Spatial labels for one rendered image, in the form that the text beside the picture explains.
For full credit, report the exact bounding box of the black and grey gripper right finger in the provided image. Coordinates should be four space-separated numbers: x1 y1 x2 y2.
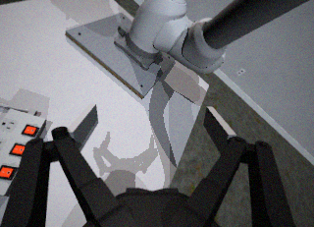
169 106 296 227

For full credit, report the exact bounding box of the white power strip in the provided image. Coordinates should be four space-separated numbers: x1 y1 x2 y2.
0 103 46 197

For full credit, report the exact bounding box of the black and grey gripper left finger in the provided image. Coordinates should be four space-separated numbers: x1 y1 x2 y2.
0 104 136 227

